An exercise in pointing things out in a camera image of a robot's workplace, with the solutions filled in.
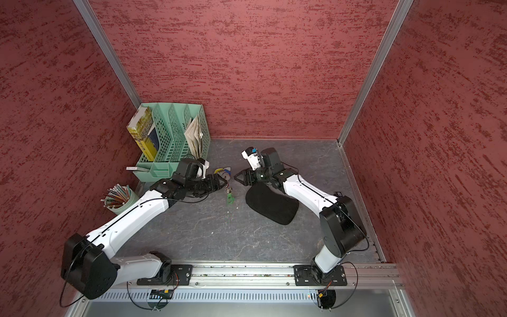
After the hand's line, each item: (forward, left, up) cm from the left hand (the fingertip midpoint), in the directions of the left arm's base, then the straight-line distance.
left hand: (220, 188), depth 80 cm
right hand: (+4, -7, +1) cm, 8 cm away
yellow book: (+28, +42, +8) cm, 51 cm away
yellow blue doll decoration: (+16, +1, -13) cm, 21 cm away
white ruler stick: (+10, +41, +1) cm, 42 cm away
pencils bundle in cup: (-2, +44, -3) cm, 45 cm away
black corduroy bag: (+1, -23, -14) cm, 27 cm away
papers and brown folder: (+26, +15, +5) cm, 31 cm away
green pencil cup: (-4, +37, -3) cm, 37 cm away
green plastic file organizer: (+44, +31, -10) cm, 55 cm away
